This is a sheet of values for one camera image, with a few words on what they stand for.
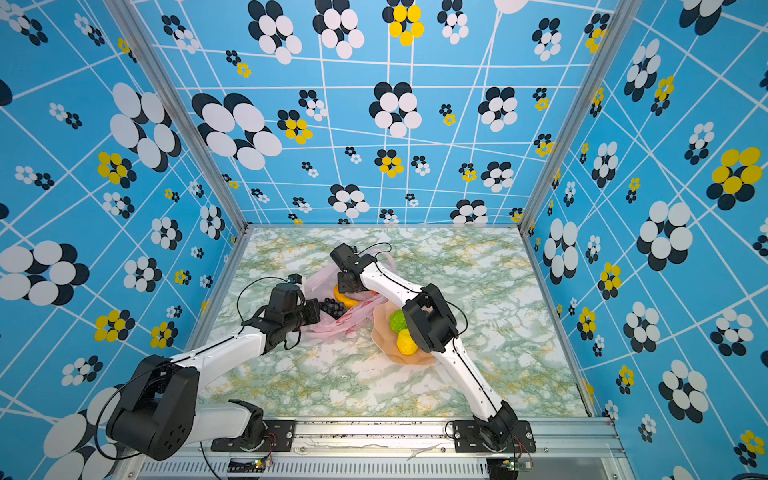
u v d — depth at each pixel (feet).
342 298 3.15
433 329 2.02
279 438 2.41
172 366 1.50
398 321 2.85
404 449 2.38
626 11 2.21
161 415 1.37
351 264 2.63
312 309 2.63
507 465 2.31
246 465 2.36
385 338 2.86
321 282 3.00
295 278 2.64
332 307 3.00
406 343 2.72
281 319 2.27
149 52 2.46
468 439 2.39
